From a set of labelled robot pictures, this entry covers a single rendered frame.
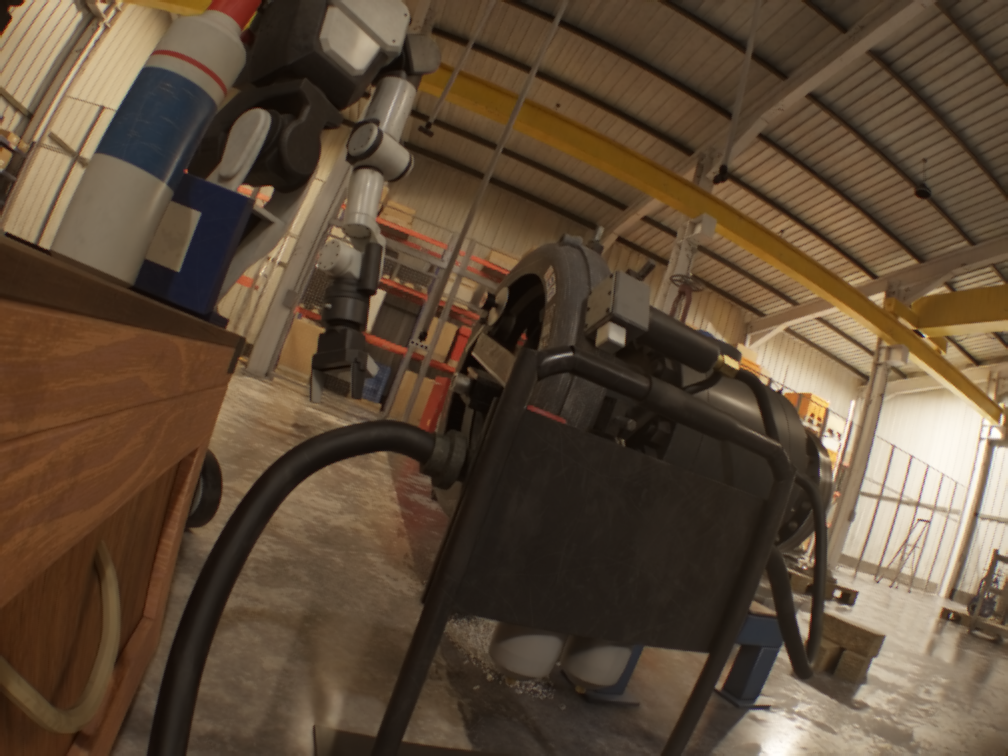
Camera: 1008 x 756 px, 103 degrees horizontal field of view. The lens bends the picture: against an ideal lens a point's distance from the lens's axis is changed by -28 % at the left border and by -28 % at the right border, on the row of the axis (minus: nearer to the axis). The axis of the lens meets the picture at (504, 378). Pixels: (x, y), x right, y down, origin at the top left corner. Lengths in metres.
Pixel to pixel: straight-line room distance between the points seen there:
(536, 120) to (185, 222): 9.30
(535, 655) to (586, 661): 0.07
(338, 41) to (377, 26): 0.10
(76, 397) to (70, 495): 0.05
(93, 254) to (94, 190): 0.04
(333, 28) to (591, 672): 1.06
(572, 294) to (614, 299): 0.14
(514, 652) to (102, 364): 0.48
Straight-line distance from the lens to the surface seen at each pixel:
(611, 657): 0.65
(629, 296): 1.04
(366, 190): 1.14
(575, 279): 1.17
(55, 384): 0.22
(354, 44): 1.11
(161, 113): 0.38
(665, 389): 0.55
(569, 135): 9.79
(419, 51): 1.31
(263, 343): 8.70
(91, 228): 0.37
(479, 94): 9.69
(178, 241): 0.52
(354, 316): 1.01
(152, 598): 0.71
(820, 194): 13.09
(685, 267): 10.31
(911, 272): 14.76
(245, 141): 0.99
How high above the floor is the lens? 0.47
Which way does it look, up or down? 6 degrees up
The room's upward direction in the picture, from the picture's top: 20 degrees clockwise
